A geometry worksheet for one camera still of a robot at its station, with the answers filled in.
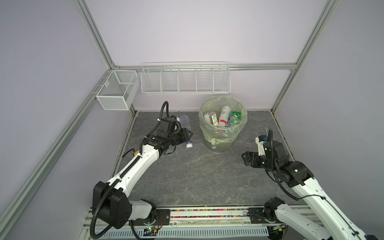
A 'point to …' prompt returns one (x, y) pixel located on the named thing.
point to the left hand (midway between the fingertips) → (190, 136)
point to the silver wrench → (266, 129)
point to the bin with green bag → (220, 139)
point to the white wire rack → (186, 77)
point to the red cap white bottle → (224, 116)
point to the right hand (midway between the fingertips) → (250, 156)
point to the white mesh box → (119, 90)
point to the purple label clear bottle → (185, 123)
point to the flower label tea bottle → (212, 117)
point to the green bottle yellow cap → (235, 117)
